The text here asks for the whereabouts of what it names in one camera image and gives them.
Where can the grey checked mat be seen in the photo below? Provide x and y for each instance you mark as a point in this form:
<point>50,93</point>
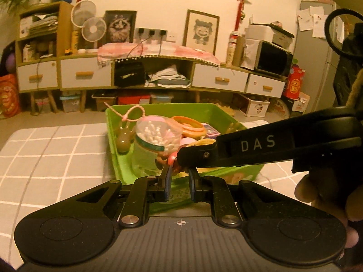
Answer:
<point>56,153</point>

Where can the wall socket panel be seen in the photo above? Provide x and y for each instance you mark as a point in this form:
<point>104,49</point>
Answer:
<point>171,36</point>

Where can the large white fan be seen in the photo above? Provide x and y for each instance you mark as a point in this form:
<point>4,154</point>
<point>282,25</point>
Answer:
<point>82,10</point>

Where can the black bag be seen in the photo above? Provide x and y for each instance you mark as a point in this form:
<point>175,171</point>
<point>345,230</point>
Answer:
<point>130,73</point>

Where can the wooden cabinet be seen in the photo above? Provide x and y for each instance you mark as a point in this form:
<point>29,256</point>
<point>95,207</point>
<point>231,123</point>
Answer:
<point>65,28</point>

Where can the red printed box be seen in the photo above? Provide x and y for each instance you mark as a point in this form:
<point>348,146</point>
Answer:
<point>295,85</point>

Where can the stack of shelf papers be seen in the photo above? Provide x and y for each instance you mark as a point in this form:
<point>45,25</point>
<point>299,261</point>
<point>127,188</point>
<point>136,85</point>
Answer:
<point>42,25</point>

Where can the orange plastic bowl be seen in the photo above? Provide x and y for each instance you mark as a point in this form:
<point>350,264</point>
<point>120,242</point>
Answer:
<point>192,131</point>

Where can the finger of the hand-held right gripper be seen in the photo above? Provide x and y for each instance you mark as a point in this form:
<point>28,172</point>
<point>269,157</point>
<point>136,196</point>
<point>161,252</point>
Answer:
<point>195,155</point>

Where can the white paper note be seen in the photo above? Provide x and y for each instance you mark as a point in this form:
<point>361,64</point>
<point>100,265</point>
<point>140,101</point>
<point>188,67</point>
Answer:
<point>317,19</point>
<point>303,19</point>

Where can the purple ball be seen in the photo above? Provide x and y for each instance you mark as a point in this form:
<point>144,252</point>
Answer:
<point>11,62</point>

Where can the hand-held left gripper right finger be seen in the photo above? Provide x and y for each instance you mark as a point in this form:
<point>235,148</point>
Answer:
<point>192,185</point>

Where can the egg tray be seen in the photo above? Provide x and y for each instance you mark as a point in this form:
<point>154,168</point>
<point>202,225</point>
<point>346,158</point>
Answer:
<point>227,110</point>

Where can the clear storage box blue lid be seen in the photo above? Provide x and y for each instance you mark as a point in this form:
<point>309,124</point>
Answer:
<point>71,104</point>

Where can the green plastic box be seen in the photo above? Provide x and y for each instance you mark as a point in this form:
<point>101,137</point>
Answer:
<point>113,136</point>

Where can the tall printed canister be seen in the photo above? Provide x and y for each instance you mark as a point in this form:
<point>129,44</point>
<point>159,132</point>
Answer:
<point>234,48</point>

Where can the framed cat picture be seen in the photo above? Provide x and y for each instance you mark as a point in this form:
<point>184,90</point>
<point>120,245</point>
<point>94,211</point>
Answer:
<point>120,28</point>

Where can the white cabinet drawer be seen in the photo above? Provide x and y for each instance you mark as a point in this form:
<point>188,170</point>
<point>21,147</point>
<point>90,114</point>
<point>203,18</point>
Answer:
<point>45,73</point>
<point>275,86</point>
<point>99,70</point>
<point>204,76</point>

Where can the black microwave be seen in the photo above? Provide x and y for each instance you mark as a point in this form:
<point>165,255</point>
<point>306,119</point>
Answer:
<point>275,59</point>

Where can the grey fridge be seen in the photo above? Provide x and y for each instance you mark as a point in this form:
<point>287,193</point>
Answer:
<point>317,62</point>

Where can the clear cotton swab container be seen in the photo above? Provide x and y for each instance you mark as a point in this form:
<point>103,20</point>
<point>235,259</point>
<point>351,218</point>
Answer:
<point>153,138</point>

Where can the pink cloth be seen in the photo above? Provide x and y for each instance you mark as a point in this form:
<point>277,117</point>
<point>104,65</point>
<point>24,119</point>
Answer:
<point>113,51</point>

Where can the person's right hand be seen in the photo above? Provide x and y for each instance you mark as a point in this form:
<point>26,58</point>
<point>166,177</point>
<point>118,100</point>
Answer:
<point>307,189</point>

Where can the white cutout crate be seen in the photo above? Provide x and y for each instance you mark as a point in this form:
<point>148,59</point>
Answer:
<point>255,106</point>

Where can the white appliance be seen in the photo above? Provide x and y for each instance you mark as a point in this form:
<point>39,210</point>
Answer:
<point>261,32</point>

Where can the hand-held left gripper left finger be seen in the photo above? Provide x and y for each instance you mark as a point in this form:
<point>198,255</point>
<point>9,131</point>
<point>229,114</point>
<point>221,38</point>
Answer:
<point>168,185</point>

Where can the shiny card box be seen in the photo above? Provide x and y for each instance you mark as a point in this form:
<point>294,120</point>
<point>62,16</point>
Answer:
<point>211,130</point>

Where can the red printed bag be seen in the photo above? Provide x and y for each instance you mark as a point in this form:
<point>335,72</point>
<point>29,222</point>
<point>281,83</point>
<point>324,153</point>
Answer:
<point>10,96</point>

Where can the framed girl drawing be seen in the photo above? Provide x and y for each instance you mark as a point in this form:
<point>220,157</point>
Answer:
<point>201,31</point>

